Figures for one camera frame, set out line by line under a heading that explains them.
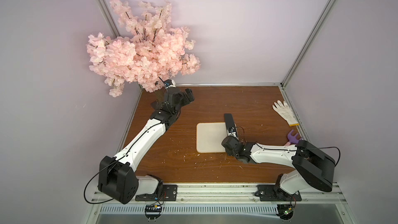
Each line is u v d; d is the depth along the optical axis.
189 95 0.71
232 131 0.79
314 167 0.43
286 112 1.03
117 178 0.40
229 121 1.01
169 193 0.74
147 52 0.70
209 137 0.93
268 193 0.74
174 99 0.58
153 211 0.71
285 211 0.70
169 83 0.68
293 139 0.89
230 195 0.74
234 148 0.66
